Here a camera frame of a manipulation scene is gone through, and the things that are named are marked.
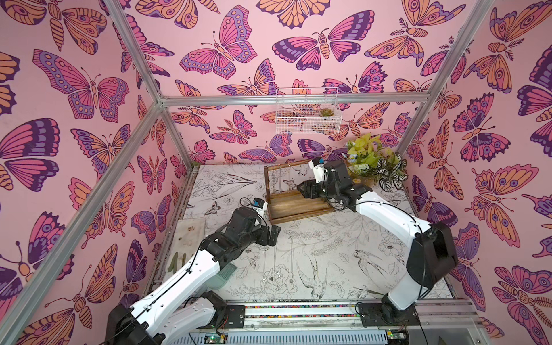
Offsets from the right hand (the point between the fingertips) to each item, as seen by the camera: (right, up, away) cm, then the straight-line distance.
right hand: (305, 183), depth 85 cm
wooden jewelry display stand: (-6, -11, +18) cm, 22 cm away
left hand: (-13, -15, -7) cm, 21 cm away
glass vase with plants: (+30, +10, +12) cm, 34 cm away
